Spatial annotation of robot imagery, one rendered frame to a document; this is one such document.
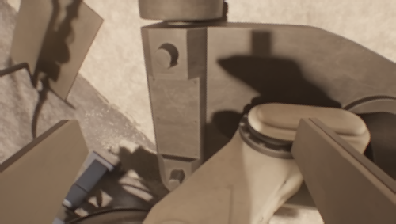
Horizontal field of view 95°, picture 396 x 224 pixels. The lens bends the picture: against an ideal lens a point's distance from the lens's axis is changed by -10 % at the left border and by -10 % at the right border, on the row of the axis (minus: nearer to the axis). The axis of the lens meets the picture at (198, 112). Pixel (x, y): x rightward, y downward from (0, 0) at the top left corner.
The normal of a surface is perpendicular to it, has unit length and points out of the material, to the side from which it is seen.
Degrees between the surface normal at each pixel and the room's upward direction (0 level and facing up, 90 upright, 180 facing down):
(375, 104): 0
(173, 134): 0
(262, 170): 90
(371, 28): 0
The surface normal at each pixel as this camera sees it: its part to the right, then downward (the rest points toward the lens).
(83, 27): -0.20, 0.48
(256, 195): -0.01, -0.87
